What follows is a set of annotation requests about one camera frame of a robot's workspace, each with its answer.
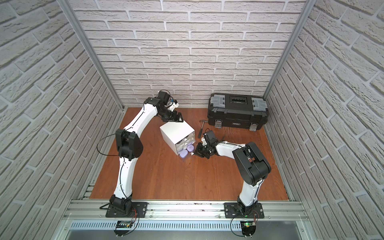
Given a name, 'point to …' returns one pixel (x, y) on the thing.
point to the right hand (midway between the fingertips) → (195, 152)
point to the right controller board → (248, 228)
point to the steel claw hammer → (202, 127)
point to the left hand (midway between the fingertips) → (181, 118)
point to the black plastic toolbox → (237, 111)
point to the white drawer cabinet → (179, 134)
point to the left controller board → (122, 224)
